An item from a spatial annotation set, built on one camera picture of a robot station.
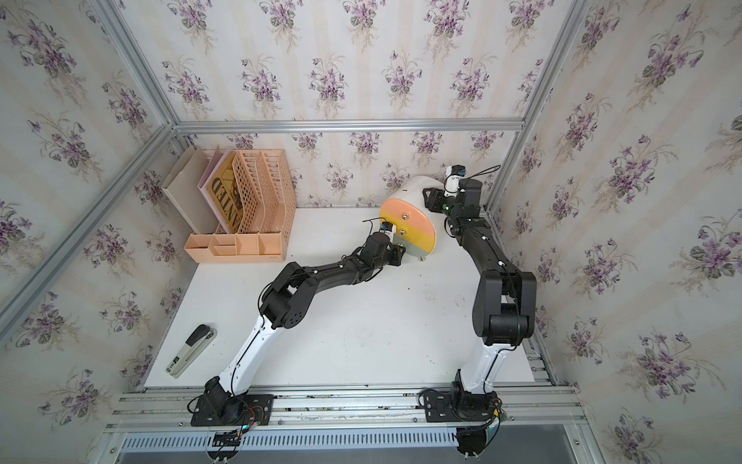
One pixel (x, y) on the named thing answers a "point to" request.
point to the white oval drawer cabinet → (413, 190)
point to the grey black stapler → (193, 349)
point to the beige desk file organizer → (268, 202)
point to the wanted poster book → (220, 190)
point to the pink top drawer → (409, 213)
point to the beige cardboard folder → (183, 186)
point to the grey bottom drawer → (411, 248)
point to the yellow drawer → (409, 232)
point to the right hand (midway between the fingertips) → (433, 191)
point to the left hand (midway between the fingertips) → (406, 249)
